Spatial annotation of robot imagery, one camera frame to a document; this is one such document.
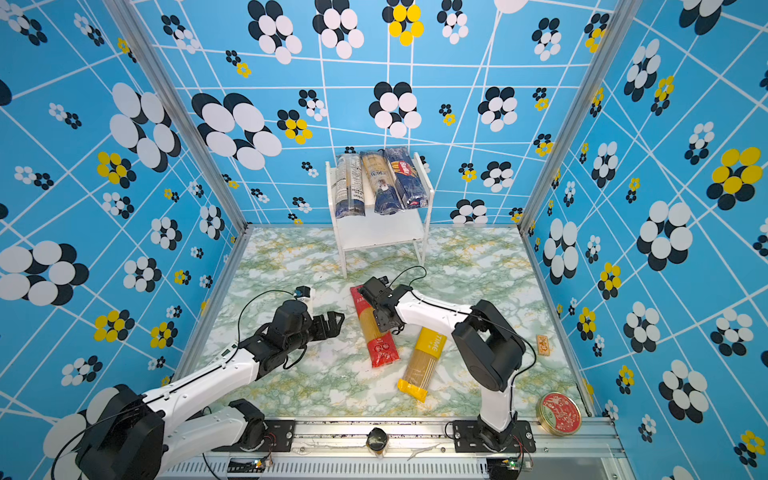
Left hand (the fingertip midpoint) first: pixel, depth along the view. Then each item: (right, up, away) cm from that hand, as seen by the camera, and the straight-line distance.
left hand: (335, 317), depth 85 cm
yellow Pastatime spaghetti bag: (+25, -13, -2) cm, 28 cm away
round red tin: (+58, -22, -11) cm, 63 cm away
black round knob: (+13, -22, -21) cm, 33 cm away
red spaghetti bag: (+13, -8, 0) cm, 16 cm away
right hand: (+18, -1, +7) cm, 19 cm away
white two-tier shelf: (+11, +26, +11) cm, 31 cm away
